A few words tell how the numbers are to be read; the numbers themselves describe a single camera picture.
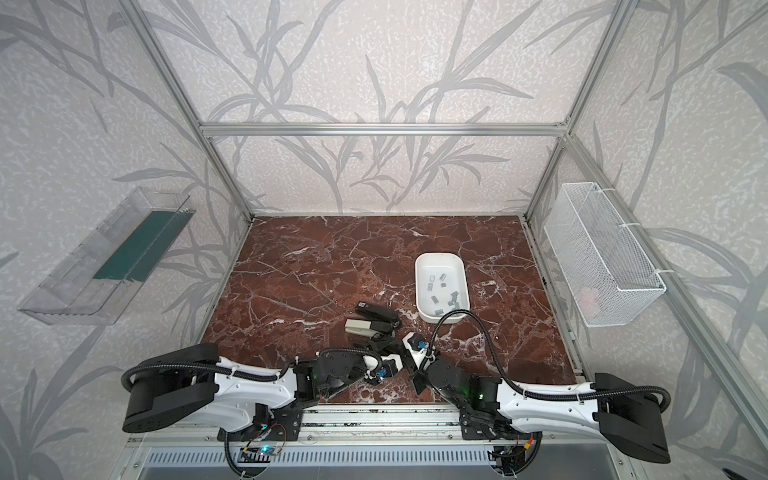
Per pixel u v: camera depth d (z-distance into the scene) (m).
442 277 1.04
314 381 0.63
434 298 0.97
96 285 0.63
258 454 0.72
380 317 0.90
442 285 1.00
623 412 0.49
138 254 0.63
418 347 0.66
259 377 0.53
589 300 0.73
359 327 0.88
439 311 0.94
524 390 0.54
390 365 0.62
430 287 0.99
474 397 0.61
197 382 0.47
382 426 0.75
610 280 0.60
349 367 0.60
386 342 0.74
